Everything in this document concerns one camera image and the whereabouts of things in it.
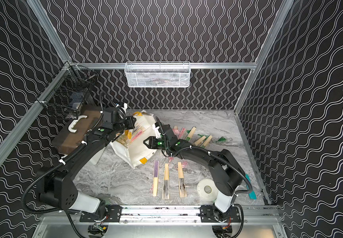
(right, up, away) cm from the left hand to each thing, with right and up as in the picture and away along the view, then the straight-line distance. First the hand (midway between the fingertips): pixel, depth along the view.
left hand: (135, 115), depth 82 cm
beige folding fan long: (+26, -39, +1) cm, 47 cm away
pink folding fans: (-4, -11, +20) cm, 23 cm away
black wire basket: (-46, +14, +10) cm, 49 cm away
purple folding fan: (+11, -36, +3) cm, 37 cm away
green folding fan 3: (+54, -16, +21) cm, 60 cm away
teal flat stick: (+64, -43, -2) cm, 77 cm away
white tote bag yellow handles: (-1, -22, +9) cm, 24 cm away
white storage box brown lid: (-36, -11, +2) cm, 37 cm away
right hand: (+6, -15, +1) cm, 16 cm away
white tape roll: (+40, -41, -1) cm, 58 cm away
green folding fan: (+34, -11, +24) cm, 43 cm away
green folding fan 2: (+40, -16, +20) cm, 47 cm away
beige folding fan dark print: (+17, -41, -1) cm, 44 cm away
